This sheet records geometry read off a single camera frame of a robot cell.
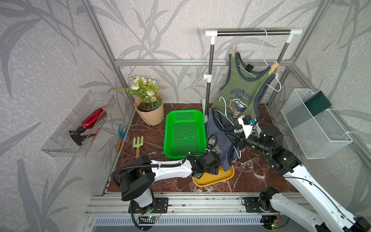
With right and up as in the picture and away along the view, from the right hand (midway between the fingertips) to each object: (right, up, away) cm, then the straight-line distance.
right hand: (228, 130), depth 68 cm
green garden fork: (-54, -13, +28) cm, 62 cm away
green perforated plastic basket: (-23, -5, +34) cm, 42 cm away
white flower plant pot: (-48, +14, +31) cm, 58 cm away
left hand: (-5, -22, +14) cm, 27 cm away
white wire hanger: (-1, +7, +1) cm, 8 cm away
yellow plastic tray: (-10, -25, +4) cm, 27 cm away
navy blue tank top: (-3, +1, +12) cm, 13 cm away
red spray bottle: (-64, +4, -3) cm, 65 cm away
